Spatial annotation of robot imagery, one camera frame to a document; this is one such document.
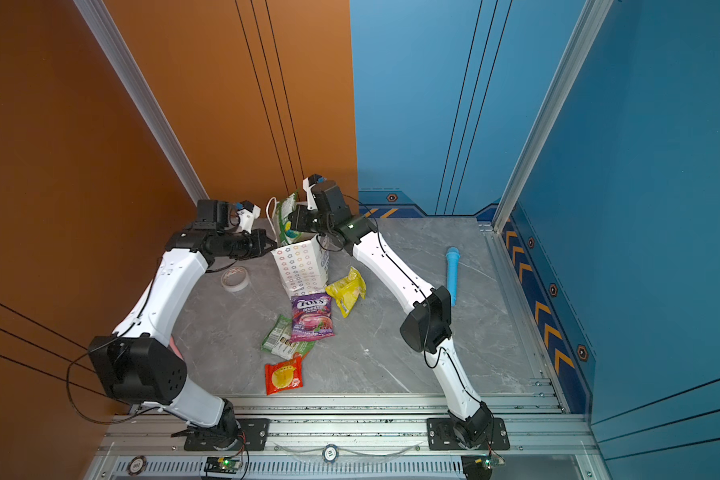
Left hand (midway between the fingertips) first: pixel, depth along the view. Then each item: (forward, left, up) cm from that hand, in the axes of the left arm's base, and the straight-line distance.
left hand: (277, 241), depth 82 cm
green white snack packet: (-18, +2, -25) cm, 31 cm away
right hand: (+3, -3, +6) cm, 8 cm away
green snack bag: (+1, -3, +2) cm, 3 cm away
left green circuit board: (-48, +9, -27) cm, 56 cm away
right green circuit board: (-48, -52, -27) cm, 76 cm away
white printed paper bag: (-3, -6, -7) cm, 10 cm away
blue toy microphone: (+9, -55, -22) cm, 60 cm away
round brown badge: (-49, +29, -26) cm, 62 cm away
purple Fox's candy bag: (-11, -8, -22) cm, 26 cm away
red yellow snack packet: (-28, -2, -25) cm, 38 cm away
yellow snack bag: (-3, -18, -19) cm, 27 cm away
